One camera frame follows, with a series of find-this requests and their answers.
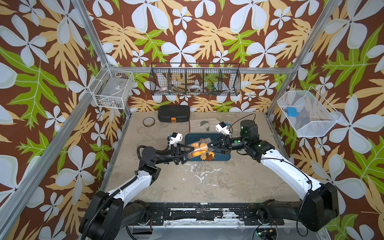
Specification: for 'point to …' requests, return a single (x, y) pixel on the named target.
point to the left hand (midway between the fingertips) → (194, 153)
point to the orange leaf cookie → (203, 157)
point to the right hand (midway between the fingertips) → (210, 149)
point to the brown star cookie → (209, 157)
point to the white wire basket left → (110, 88)
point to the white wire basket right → (306, 113)
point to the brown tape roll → (148, 122)
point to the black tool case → (174, 113)
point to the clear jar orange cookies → (200, 148)
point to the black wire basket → (195, 79)
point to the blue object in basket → (292, 111)
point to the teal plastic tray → (192, 138)
